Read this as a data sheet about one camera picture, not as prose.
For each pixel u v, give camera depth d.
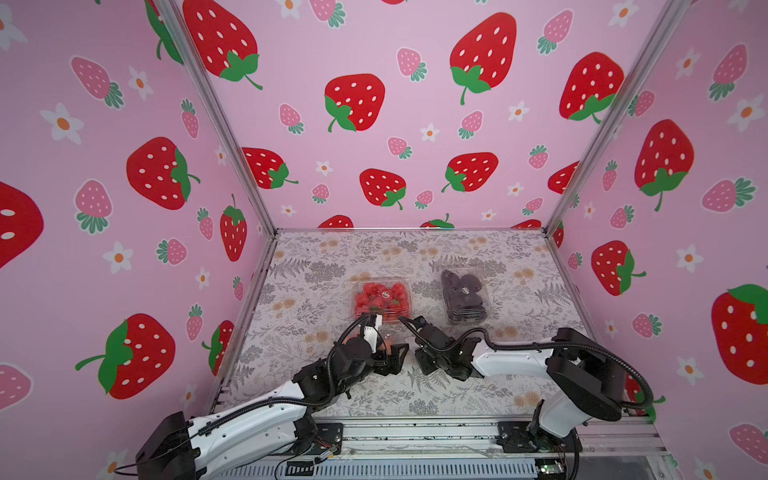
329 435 0.74
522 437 0.74
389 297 0.94
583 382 0.44
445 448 0.73
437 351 0.67
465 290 0.93
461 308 0.91
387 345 0.84
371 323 0.69
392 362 0.69
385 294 0.93
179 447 0.42
